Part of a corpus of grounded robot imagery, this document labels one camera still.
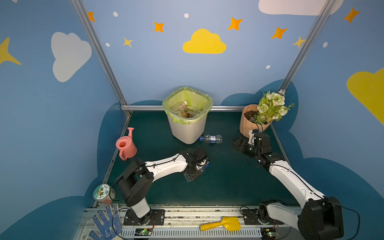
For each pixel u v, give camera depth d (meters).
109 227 0.71
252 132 0.78
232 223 0.73
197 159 0.68
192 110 0.99
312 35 0.79
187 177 0.82
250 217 0.74
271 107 0.89
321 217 0.40
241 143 0.76
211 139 1.01
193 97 0.99
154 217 0.75
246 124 0.97
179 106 0.95
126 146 0.88
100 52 0.84
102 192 0.74
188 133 0.91
